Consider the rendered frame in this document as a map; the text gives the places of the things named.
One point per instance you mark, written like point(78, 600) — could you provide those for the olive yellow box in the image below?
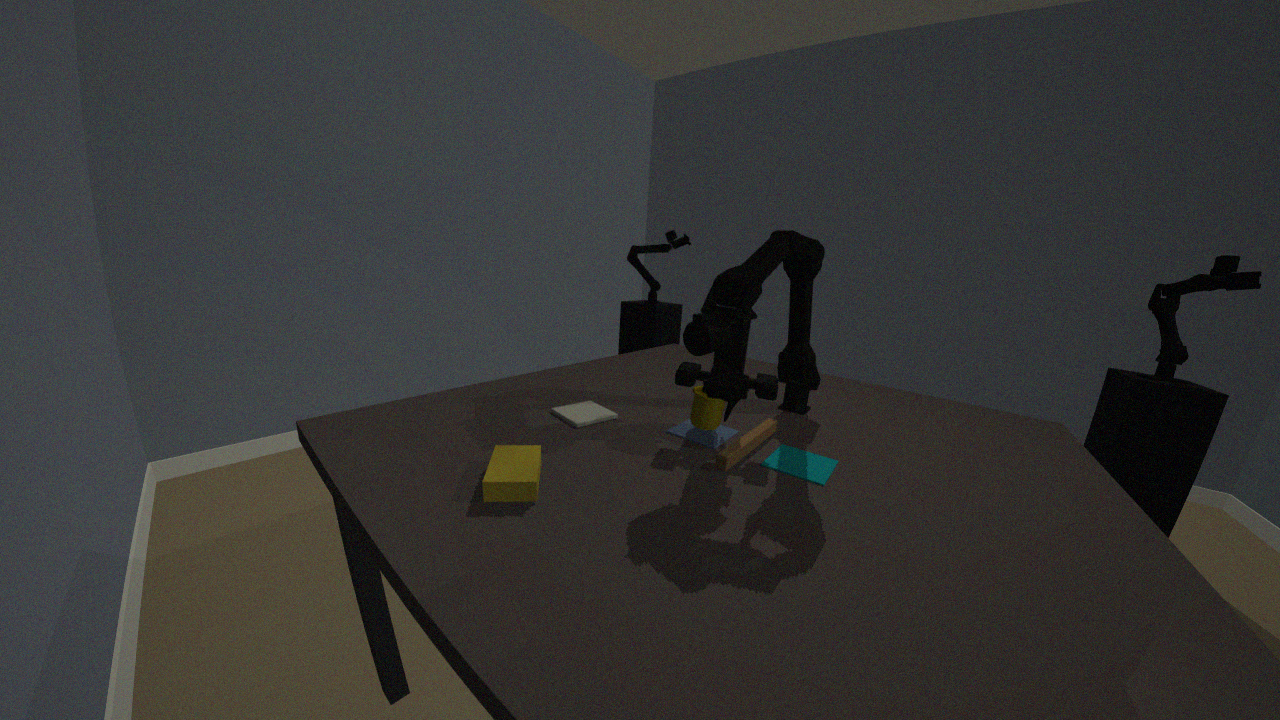
point(513, 474)

